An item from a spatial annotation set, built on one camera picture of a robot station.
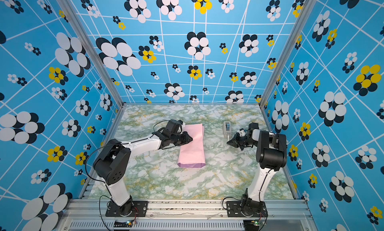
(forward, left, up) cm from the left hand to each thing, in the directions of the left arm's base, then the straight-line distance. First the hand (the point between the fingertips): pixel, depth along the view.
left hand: (194, 139), depth 90 cm
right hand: (+2, -23, -8) cm, 25 cm away
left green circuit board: (-42, +31, -9) cm, 52 cm away
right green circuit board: (-42, -28, -8) cm, 51 cm away
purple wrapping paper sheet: (-9, +1, -3) cm, 9 cm away
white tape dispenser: (+13, -23, -4) cm, 26 cm away
